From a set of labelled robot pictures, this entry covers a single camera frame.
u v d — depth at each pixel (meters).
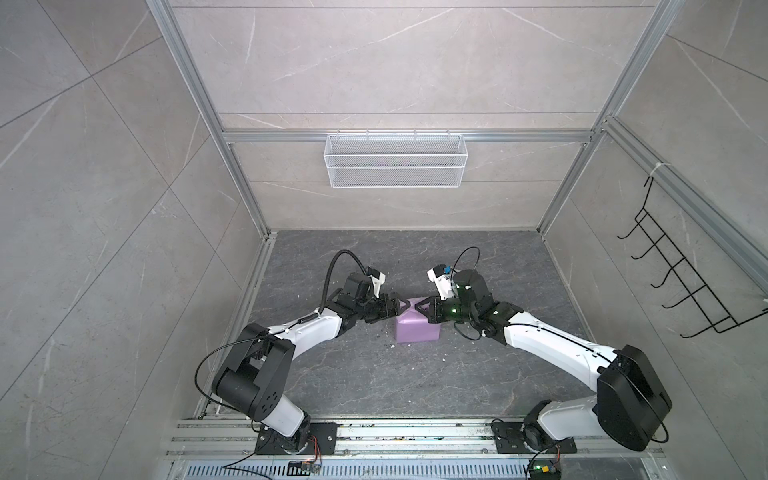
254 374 0.44
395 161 1.00
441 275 0.73
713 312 0.61
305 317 0.57
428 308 0.72
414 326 0.82
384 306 0.77
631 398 0.41
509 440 0.73
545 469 0.70
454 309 0.70
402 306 0.82
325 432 0.76
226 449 0.74
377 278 0.83
